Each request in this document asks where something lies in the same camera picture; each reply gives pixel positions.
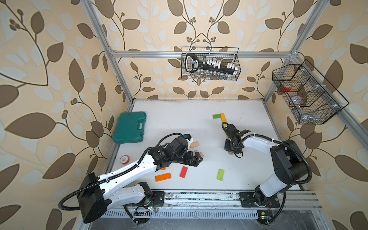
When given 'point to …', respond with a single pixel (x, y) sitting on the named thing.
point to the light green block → (220, 174)
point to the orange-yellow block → (223, 117)
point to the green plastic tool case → (130, 127)
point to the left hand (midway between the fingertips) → (195, 157)
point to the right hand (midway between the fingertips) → (229, 149)
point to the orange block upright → (163, 168)
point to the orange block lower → (163, 177)
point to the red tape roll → (286, 87)
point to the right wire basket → (311, 98)
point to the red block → (183, 172)
